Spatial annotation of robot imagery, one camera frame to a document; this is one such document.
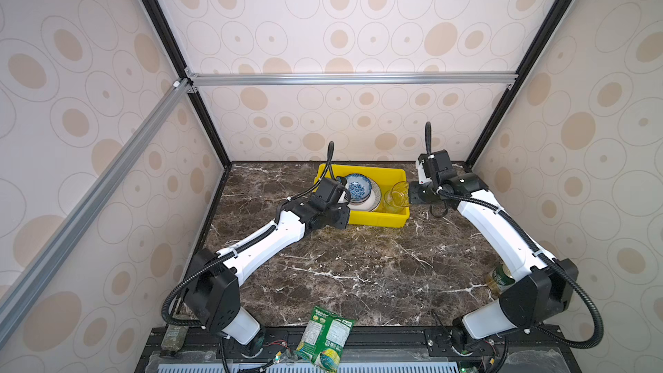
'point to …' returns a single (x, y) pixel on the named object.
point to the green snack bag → (324, 338)
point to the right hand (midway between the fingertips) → (414, 191)
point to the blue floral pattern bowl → (358, 186)
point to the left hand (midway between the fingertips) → (352, 210)
